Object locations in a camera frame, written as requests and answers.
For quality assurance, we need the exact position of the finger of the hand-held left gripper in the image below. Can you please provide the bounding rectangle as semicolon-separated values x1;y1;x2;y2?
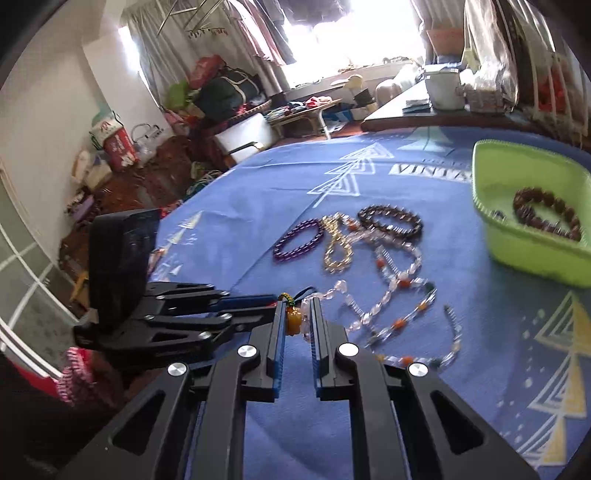
123;307;279;371
141;284;279;315

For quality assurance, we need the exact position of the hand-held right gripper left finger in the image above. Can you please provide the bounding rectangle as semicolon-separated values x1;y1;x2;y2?
58;300;289;480

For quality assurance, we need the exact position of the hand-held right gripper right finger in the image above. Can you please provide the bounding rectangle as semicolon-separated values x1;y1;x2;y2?
310;298;539;480

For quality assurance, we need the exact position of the amber pendant with cord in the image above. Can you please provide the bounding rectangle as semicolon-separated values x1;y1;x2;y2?
277;287;319;337

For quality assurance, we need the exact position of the purple bead bracelet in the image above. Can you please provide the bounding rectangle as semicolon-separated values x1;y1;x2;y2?
273;219;325;265

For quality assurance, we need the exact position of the yellow crystal bead bracelet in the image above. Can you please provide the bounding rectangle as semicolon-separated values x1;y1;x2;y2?
320;213;355;274

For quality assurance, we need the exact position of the clear crystal bead necklace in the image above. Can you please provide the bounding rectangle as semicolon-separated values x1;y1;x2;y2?
300;222;463;371

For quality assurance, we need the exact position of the dark brown bead bracelet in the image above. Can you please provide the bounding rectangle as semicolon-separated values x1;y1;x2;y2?
357;204;424;241

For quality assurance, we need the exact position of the green plastic basket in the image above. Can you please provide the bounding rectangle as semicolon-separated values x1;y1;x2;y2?
471;139;591;289

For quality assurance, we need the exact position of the brown wooden bead bracelet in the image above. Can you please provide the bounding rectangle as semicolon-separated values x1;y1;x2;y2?
512;186;583;243

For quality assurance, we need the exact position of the person's left forearm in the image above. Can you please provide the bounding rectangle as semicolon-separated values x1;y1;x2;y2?
0;348;98;409

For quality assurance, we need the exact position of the grey glass sliding door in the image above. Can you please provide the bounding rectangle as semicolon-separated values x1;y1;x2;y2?
0;157;81;370

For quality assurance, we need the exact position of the brown patterned cloth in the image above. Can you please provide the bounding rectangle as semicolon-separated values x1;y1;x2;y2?
92;134;195;217

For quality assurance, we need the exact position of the blue printed tablecloth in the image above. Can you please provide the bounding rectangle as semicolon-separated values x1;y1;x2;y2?
148;124;591;480

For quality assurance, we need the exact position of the red and white pack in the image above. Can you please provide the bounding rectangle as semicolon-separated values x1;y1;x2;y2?
90;111;139;171

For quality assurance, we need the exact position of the wooden armchair with cushion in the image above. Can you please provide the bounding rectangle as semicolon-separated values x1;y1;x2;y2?
217;113;278;167

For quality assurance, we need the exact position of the green bag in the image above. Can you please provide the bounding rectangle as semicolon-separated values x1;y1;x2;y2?
166;80;190;109

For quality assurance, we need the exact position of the person's dark clothing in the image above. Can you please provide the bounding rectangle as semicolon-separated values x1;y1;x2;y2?
0;355;139;480

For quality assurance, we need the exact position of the low wooden table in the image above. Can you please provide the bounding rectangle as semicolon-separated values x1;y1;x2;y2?
265;98;342;139

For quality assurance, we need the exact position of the dark duffel bag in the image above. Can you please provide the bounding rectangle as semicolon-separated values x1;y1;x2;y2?
196;67;262;123

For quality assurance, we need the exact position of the red bag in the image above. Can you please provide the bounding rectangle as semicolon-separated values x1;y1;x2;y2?
191;55;227;88

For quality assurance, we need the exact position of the beige curtain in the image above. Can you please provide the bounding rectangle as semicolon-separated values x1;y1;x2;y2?
124;0;287;107

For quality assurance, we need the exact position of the white bedding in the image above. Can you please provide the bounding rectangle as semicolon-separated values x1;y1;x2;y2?
376;65;416;104

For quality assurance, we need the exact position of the cardboard box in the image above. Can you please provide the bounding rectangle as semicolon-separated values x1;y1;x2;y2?
427;28;465;56

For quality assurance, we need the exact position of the clear plastic handle bag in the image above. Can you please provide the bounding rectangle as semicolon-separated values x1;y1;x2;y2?
131;124;164;162

